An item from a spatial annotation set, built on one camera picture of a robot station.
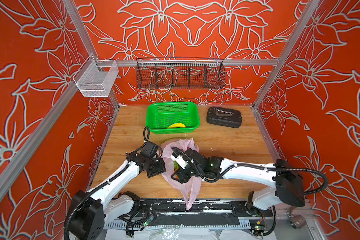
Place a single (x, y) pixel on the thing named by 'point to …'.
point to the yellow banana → (176, 125)
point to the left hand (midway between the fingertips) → (166, 169)
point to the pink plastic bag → (191, 190)
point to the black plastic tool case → (224, 117)
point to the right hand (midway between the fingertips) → (171, 175)
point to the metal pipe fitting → (297, 222)
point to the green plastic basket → (160, 115)
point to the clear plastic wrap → (167, 232)
